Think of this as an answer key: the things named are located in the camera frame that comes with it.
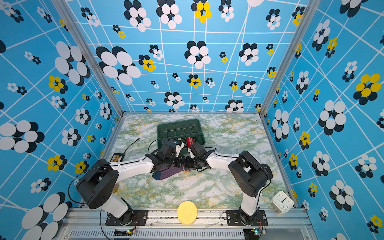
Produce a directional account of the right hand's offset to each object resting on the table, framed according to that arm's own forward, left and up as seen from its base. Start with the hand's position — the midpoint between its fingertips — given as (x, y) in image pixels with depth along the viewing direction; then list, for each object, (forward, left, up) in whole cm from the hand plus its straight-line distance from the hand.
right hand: (186, 166), depth 91 cm
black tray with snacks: (+5, +44, +2) cm, 44 cm away
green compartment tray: (+31, +6, -3) cm, 32 cm away
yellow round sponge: (-26, -2, +2) cm, 26 cm away
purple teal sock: (-4, +11, +1) cm, 12 cm away
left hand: (+1, -2, +5) cm, 6 cm away
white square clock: (-20, -51, +1) cm, 55 cm away
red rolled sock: (+15, -2, +5) cm, 16 cm away
